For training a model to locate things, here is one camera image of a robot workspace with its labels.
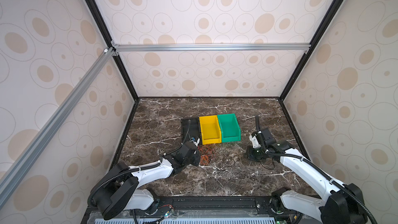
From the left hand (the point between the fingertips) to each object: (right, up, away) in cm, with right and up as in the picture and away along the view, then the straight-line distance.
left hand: (203, 152), depth 86 cm
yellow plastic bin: (+5, +10, +15) cm, 19 cm away
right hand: (+22, -1, -3) cm, 23 cm away
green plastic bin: (+17, +10, +11) cm, 23 cm away
